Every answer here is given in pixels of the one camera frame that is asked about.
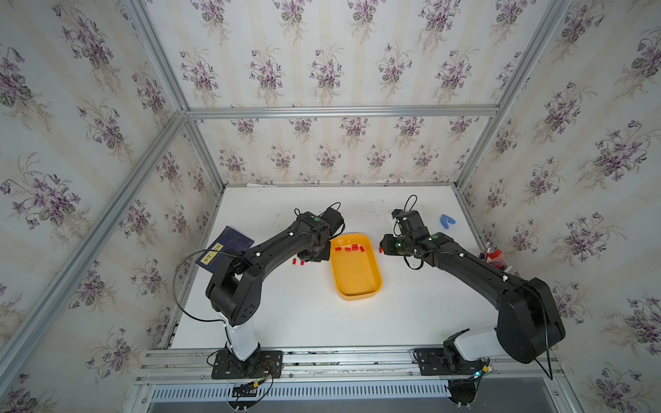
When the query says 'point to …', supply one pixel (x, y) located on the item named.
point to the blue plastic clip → (445, 219)
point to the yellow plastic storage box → (355, 266)
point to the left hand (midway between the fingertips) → (319, 259)
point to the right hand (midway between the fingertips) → (385, 244)
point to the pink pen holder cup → (496, 257)
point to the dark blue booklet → (229, 242)
